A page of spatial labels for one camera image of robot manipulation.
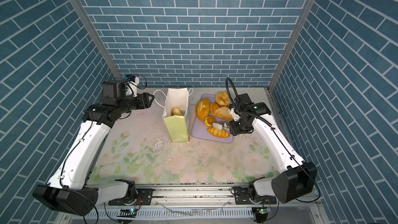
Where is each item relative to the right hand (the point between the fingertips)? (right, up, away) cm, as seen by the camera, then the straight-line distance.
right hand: (233, 128), depth 78 cm
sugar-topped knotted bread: (-2, +15, +28) cm, 32 cm away
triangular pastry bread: (-2, +6, +24) cm, 25 cm away
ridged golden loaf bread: (-6, -5, +14) cm, 16 cm away
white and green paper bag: (-29, +7, -4) cm, 30 cm away
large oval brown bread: (-16, +9, +24) cm, 30 cm away
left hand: (-41, +16, -5) cm, 44 cm away
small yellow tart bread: (-12, +2, +19) cm, 22 cm away
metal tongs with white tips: (-4, 0, +2) cm, 4 cm away
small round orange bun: (-9, +10, +25) cm, 28 cm away
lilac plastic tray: (-17, -7, +19) cm, 26 cm away
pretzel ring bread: (-33, +8, +19) cm, 38 cm away
